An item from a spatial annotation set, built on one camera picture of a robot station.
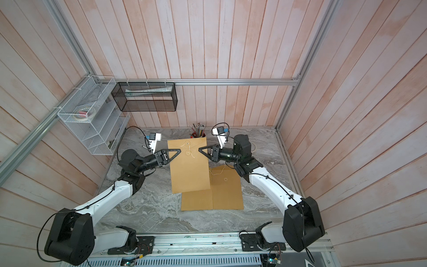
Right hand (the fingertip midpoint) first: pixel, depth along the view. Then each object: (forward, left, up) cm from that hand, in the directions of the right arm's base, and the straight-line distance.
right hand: (200, 150), depth 72 cm
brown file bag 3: (-1, -13, -29) cm, 32 cm away
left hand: (-2, +8, 0) cm, 9 cm away
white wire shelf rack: (+14, +51, +4) cm, 53 cm away
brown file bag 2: (-10, +1, -32) cm, 33 cm away
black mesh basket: (+34, +32, +5) cm, 47 cm away
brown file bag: (-7, +4, -4) cm, 9 cm away
